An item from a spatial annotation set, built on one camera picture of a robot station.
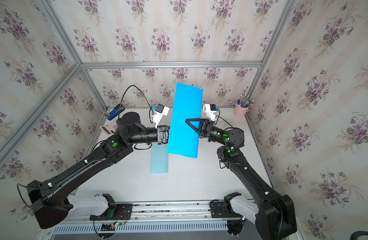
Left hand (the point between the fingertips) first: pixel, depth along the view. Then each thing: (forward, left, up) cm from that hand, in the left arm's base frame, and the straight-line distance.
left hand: (183, 134), depth 55 cm
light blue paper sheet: (+9, +14, -39) cm, 43 cm away
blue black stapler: (+48, +53, -39) cm, 81 cm away
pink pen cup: (+44, -44, -34) cm, 71 cm away
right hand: (+3, -2, +1) cm, 4 cm away
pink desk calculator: (+32, +52, -38) cm, 72 cm away
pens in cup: (+50, -47, -29) cm, 74 cm away
